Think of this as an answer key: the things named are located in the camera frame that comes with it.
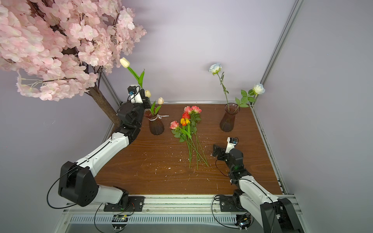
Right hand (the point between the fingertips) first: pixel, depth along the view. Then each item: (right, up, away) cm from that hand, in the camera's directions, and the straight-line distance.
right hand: (220, 144), depth 86 cm
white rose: (+20, +32, -6) cm, 39 cm away
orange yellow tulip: (-21, +6, +13) cm, 26 cm away
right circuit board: (+8, -35, -16) cm, 39 cm away
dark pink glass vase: (+7, +12, +12) cm, 19 cm away
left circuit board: (-54, -37, -14) cm, 67 cm away
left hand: (-42, +31, -12) cm, 54 cm away
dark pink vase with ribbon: (-42, +10, +10) cm, 44 cm away
